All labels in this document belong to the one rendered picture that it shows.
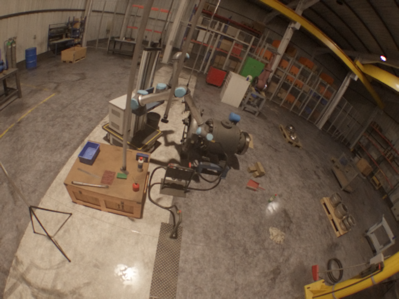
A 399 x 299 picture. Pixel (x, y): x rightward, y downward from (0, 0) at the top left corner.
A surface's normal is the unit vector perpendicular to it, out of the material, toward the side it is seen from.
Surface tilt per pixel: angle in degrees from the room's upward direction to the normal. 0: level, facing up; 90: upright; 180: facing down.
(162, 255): 0
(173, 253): 0
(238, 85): 90
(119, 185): 0
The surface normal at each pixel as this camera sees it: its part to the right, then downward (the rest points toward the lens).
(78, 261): 0.32, -0.73
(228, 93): -0.04, 0.62
